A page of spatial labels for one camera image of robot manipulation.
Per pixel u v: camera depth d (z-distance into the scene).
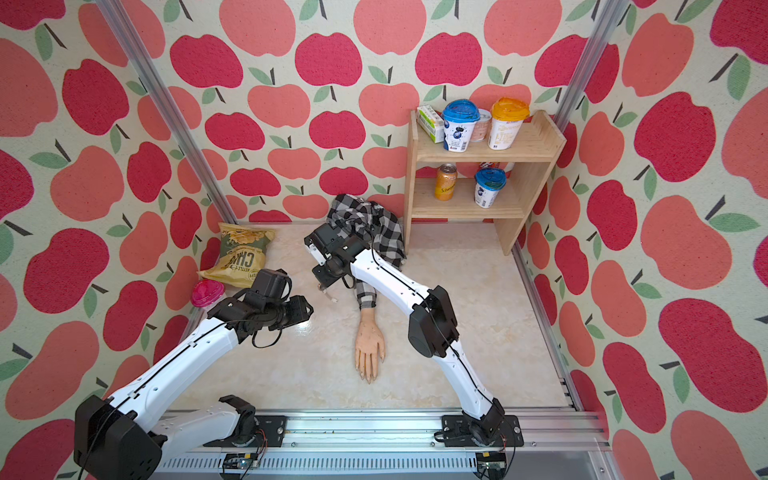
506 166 1.04
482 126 0.80
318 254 0.80
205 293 0.88
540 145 0.83
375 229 1.16
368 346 0.86
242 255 1.01
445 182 0.93
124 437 0.38
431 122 0.83
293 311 0.72
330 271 0.76
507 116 0.74
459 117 0.75
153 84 0.81
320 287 0.93
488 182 0.91
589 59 0.77
